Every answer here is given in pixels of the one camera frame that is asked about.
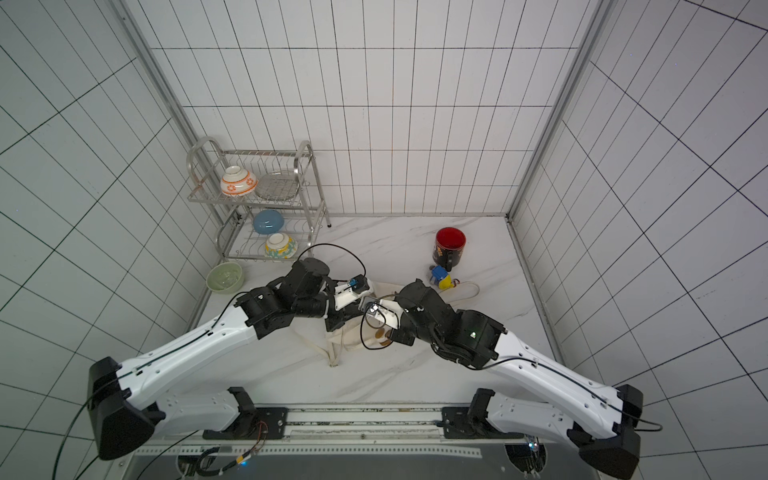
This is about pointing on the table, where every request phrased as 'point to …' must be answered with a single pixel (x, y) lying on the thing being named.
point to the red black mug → (449, 246)
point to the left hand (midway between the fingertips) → (354, 309)
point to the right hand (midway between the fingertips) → (376, 308)
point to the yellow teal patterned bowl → (281, 246)
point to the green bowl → (225, 277)
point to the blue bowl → (268, 221)
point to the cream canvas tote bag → (345, 333)
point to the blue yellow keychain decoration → (440, 277)
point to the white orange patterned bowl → (237, 182)
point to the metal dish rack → (237, 239)
